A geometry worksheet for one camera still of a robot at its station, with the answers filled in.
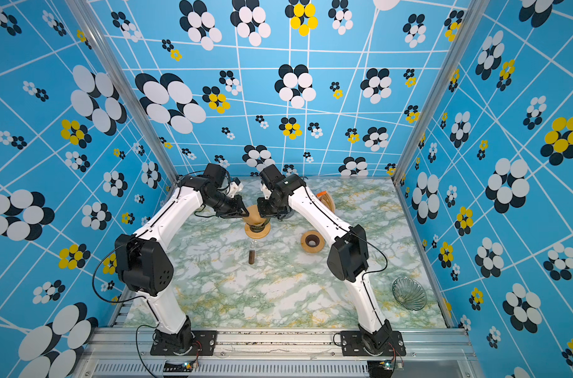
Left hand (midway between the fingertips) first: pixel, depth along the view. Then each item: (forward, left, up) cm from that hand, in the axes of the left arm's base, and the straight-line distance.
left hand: (248, 212), depth 86 cm
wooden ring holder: (-3, -25, -16) cm, 30 cm away
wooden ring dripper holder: (-6, -2, -6) cm, 9 cm away
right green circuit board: (-44, -46, -17) cm, 66 cm away
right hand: (0, -6, -1) cm, 6 cm away
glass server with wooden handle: (-11, -1, -9) cm, 15 cm away
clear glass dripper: (-24, -57, -14) cm, 64 cm away
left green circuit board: (-45, +19, -19) cm, 52 cm away
